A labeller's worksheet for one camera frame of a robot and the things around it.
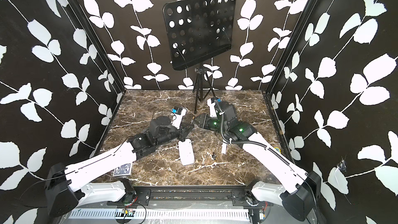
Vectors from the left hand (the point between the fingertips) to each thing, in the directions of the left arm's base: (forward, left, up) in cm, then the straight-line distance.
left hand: (193, 124), depth 72 cm
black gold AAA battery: (-6, -11, -25) cm, 28 cm away
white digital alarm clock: (-4, +5, -22) cm, 23 cm away
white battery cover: (-1, -17, -26) cm, 31 cm away
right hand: (+1, 0, +4) cm, 4 cm away
